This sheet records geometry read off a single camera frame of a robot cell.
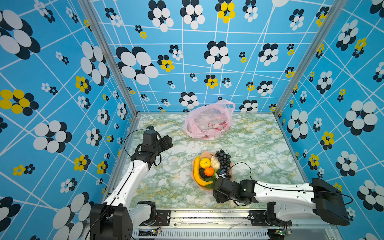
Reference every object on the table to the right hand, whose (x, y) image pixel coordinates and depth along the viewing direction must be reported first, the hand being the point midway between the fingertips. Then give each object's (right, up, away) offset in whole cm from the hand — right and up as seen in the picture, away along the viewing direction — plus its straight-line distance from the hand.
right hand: (218, 193), depth 79 cm
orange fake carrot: (-5, +12, +1) cm, 13 cm away
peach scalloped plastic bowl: (+8, +10, +5) cm, 14 cm away
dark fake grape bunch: (+5, +16, +5) cm, 17 cm away
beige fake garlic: (-1, +15, +7) cm, 17 cm away
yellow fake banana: (-11, +9, +2) cm, 14 cm away
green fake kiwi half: (-2, +10, +1) cm, 10 cm away
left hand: (-28, +28, +4) cm, 40 cm away
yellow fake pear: (-7, +15, +5) cm, 18 cm away
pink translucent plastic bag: (-1, +40, +36) cm, 54 cm away
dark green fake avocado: (-9, +10, +4) cm, 14 cm away
